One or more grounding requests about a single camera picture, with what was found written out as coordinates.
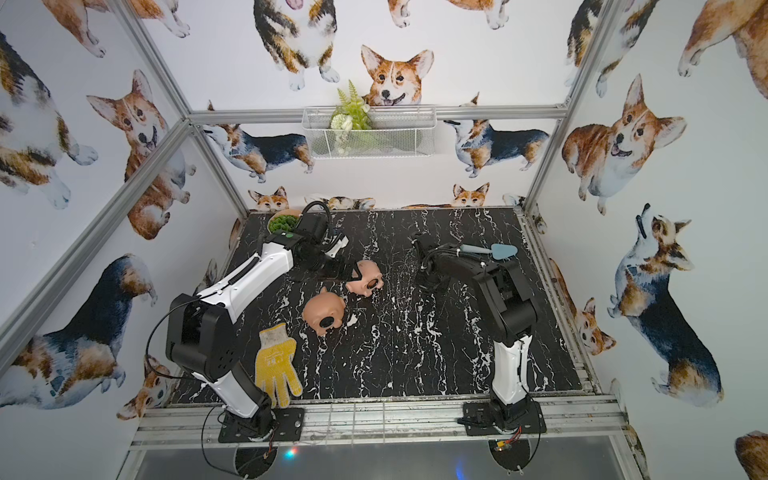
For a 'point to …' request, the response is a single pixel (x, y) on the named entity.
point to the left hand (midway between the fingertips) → (353, 272)
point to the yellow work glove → (274, 365)
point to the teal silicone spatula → (498, 249)
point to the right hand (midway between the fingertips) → (422, 284)
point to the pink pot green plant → (283, 221)
